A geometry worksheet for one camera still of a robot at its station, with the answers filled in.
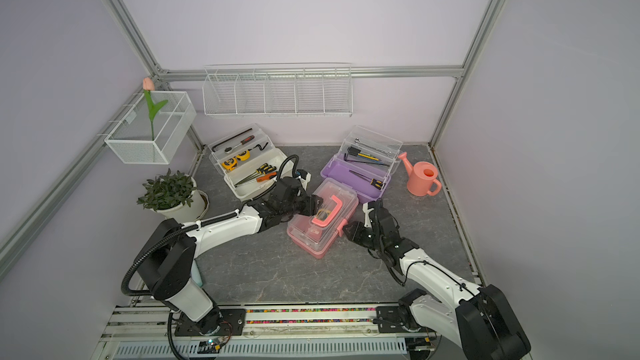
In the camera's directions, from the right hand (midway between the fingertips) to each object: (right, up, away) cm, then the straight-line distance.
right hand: (344, 227), depth 85 cm
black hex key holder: (+5, +28, +23) cm, 37 cm away
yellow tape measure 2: (-42, +25, +21) cm, 53 cm away
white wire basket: (-64, +34, -2) cm, 73 cm away
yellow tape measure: (-46, +22, +18) cm, 54 cm away
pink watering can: (+31, +17, +11) cm, 37 cm away
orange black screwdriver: (-33, +17, +23) cm, 43 cm away
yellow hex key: (+12, +25, +21) cm, 35 cm away
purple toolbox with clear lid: (+10, +23, +21) cm, 33 cm away
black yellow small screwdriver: (+15, +14, +21) cm, 29 cm away
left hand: (-10, +8, +2) cm, 13 cm away
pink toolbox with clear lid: (-10, -2, 0) cm, 10 cm away
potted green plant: (-57, +11, -2) cm, 58 cm away
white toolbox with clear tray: (-40, +23, +21) cm, 51 cm away
